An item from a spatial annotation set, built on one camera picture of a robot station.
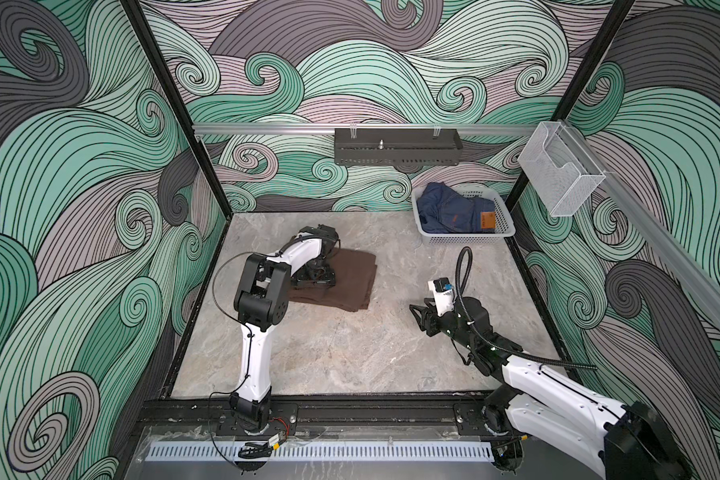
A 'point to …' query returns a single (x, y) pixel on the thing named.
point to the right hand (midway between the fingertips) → (418, 304)
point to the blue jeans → (442, 210)
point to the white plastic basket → (505, 225)
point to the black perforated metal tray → (397, 147)
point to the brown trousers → (355, 274)
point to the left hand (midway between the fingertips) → (315, 284)
